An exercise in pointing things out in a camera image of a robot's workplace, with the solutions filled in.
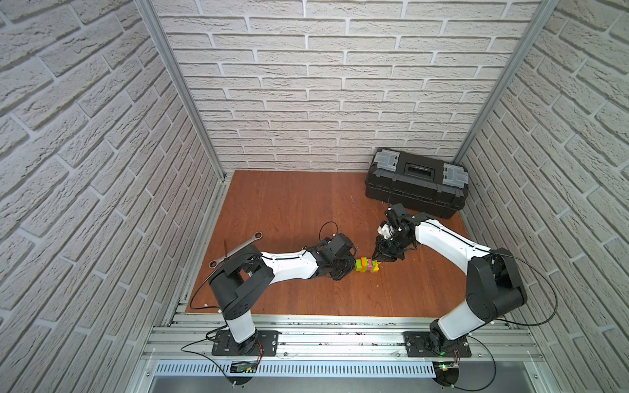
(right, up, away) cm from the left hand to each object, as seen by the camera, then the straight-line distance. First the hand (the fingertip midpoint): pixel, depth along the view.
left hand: (362, 263), depth 85 cm
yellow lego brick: (+6, -3, +3) cm, 7 cm away
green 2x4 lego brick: (+4, -1, 0) cm, 4 cm away
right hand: (+5, +2, +1) cm, 6 cm away
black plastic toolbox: (+28, +28, +10) cm, 41 cm away
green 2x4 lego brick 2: (-1, -1, 0) cm, 1 cm away
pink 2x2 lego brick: (+2, -2, 0) cm, 2 cm away
